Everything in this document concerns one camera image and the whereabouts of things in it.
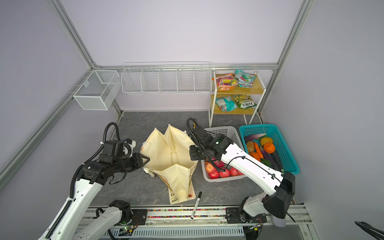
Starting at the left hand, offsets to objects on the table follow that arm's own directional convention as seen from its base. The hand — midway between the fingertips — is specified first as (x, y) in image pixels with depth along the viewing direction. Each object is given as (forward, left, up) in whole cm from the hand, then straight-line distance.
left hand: (147, 162), depth 72 cm
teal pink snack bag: (+41, -55, +15) cm, 70 cm away
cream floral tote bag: (+11, -7, -19) cm, 23 cm away
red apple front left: (-3, -33, -15) cm, 36 cm away
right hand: (+2, -22, +1) cm, 22 cm away
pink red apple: (-1, -31, -9) cm, 32 cm away
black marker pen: (-16, -22, -19) cm, 34 cm away
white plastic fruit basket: (+24, -49, -14) cm, 56 cm away
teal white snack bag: (+40, -46, -2) cm, 61 cm away
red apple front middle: (-3, -40, -14) cm, 43 cm away
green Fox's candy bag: (+41, -59, -2) cm, 72 cm away
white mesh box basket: (+52, +38, +5) cm, 65 cm away
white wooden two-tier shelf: (+51, -55, -3) cm, 75 cm away
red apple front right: (-2, -45, -14) cm, 47 cm away
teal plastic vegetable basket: (+2, -77, -14) cm, 78 cm away
